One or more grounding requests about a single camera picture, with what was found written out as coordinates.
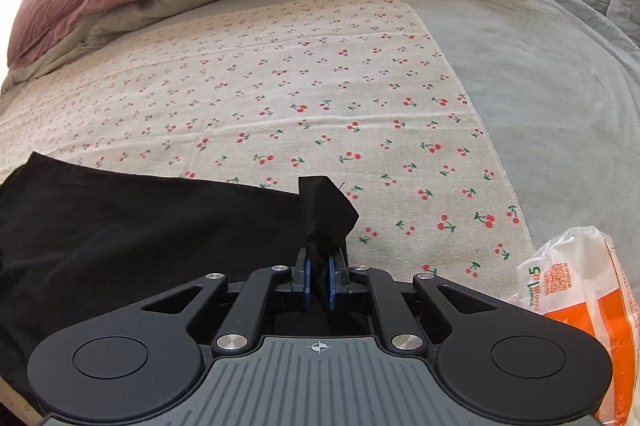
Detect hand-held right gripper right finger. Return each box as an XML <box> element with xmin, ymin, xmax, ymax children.
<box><xmin>327</xmin><ymin>246</ymin><xmax>497</xmax><ymax>352</ymax></box>

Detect cherry print bed cloth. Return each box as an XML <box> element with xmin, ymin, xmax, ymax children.
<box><xmin>0</xmin><ymin>0</ymin><xmax>532</xmax><ymax>279</ymax></box>

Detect black pants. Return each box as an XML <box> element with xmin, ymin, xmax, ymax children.
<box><xmin>0</xmin><ymin>151</ymin><xmax>361</xmax><ymax>407</ymax></box>

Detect orange and white plastic bag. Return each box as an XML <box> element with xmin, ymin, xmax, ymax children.
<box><xmin>509</xmin><ymin>225</ymin><xmax>640</xmax><ymax>426</ymax></box>

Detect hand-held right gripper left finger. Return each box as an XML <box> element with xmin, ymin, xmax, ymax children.
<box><xmin>141</xmin><ymin>247</ymin><xmax>314</xmax><ymax>353</ymax></box>

